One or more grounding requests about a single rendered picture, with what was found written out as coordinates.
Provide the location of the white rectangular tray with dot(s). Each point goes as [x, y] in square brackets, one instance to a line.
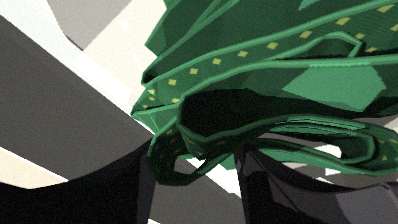
[70, 73]

